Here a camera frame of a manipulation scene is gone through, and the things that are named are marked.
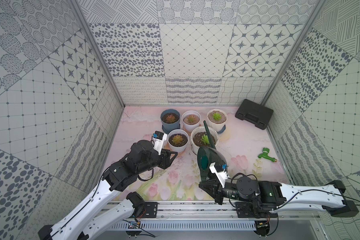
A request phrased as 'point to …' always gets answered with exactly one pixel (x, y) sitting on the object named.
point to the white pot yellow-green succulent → (177, 140)
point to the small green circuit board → (134, 228)
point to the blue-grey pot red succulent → (170, 120)
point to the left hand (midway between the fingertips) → (174, 149)
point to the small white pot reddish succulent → (191, 119)
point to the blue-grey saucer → (222, 130)
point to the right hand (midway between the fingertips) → (200, 185)
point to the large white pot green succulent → (199, 138)
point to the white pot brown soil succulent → (216, 119)
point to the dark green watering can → (207, 155)
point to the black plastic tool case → (254, 113)
